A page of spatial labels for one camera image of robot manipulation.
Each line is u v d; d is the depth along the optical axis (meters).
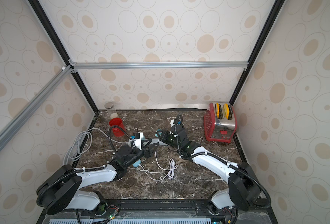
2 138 0.53
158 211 0.73
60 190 0.43
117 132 0.99
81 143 1.05
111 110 1.06
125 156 0.62
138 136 0.70
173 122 0.74
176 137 0.59
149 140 0.81
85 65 0.91
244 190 0.42
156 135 0.78
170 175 0.83
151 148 0.72
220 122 0.90
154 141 0.78
